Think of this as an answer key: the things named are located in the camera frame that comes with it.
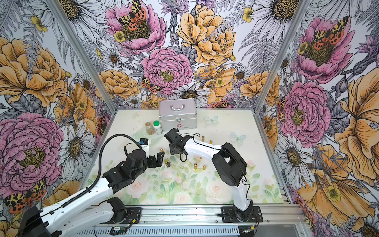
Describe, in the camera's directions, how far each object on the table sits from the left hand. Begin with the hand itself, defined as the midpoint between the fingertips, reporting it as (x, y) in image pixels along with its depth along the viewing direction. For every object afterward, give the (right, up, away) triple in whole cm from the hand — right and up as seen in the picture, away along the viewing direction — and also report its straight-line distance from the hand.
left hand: (155, 156), depth 80 cm
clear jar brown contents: (-10, +14, +24) cm, 30 cm away
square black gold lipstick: (+5, -5, +6) cm, 9 cm away
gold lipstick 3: (+25, -4, +14) cm, 29 cm away
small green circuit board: (-15, -32, -9) cm, 36 cm away
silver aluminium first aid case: (+11, +24, +25) cm, 37 cm away
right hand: (+10, 0, +11) cm, 15 cm away
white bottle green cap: (-4, +15, +21) cm, 26 cm away
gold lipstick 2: (+22, -8, +8) cm, 24 cm away
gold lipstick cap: (+27, -9, +9) cm, 30 cm away
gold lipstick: (+1, +1, +12) cm, 12 cm away
